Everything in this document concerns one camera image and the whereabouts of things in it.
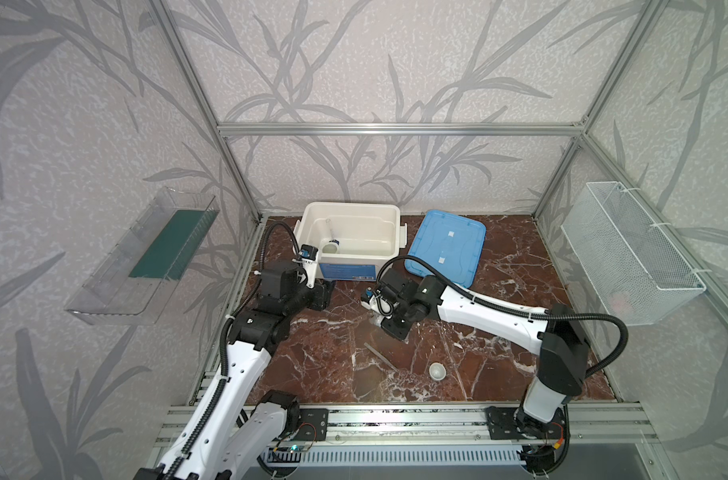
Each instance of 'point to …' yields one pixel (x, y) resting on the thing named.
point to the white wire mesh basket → (633, 271)
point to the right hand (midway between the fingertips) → (388, 316)
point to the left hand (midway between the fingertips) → (329, 270)
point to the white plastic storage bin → (354, 241)
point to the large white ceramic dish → (330, 248)
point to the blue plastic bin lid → (448, 242)
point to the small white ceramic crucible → (437, 371)
